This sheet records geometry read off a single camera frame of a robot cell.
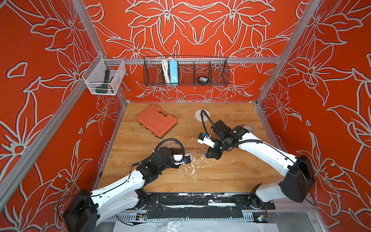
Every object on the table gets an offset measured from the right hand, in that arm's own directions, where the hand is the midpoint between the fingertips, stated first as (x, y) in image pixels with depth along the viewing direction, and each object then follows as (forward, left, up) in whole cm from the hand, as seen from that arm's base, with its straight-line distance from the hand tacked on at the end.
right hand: (205, 155), depth 76 cm
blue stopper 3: (-1, 0, +2) cm, 2 cm away
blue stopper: (-4, +15, +21) cm, 26 cm away
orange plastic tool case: (+28, +32, -7) cm, 43 cm away
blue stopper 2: (-4, +14, +19) cm, 24 cm away
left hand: (+4, +13, 0) cm, 14 cm away
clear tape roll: (+25, -35, -11) cm, 44 cm away
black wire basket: (+53, +11, +18) cm, 57 cm away
